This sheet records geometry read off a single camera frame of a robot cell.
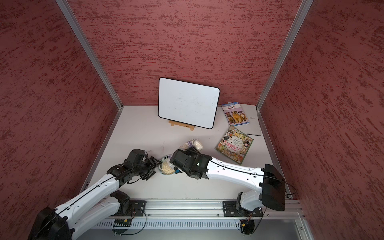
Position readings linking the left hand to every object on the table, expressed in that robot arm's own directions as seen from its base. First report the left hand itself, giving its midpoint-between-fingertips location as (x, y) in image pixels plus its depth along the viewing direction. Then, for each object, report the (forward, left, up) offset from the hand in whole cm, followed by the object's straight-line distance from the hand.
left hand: (159, 169), depth 82 cm
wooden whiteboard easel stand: (+33, -7, 0) cm, 34 cm away
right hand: (+7, -20, +13) cm, 25 cm away
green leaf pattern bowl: (+2, -3, -2) cm, 4 cm away
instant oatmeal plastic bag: (+8, -19, +16) cm, 26 cm away
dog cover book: (+45, -50, -3) cm, 68 cm away
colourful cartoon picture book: (+19, -47, -5) cm, 51 cm away
